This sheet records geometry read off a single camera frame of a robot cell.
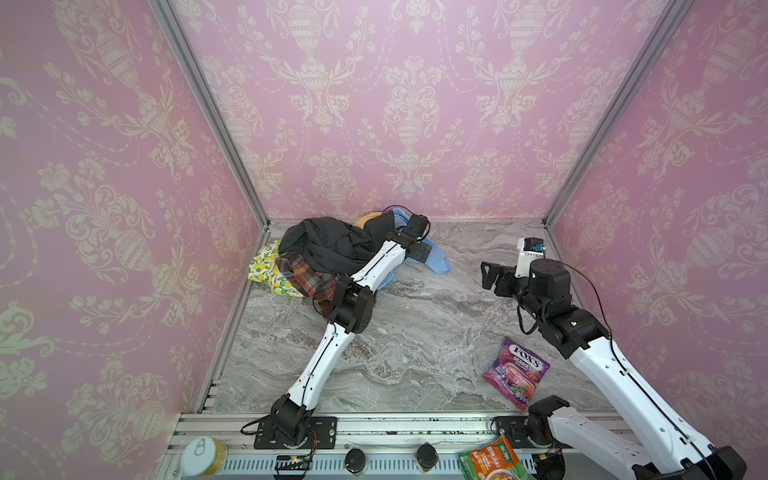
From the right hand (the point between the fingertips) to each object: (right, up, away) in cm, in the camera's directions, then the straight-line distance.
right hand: (499, 265), depth 75 cm
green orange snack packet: (-3, -45, -7) cm, 45 cm away
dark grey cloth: (-47, +6, +22) cm, 52 cm away
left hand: (-19, +5, +34) cm, 40 cm away
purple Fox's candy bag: (+7, -30, +5) cm, 31 cm away
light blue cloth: (-11, 0, +31) cm, 32 cm away
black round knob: (-35, -40, -13) cm, 55 cm away
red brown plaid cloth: (-50, -7, +15) cm, 52 cm away
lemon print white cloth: (-71, -2, +25) cm, 75 cm away
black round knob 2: (-20, -41, -11) cm, 47 cm away
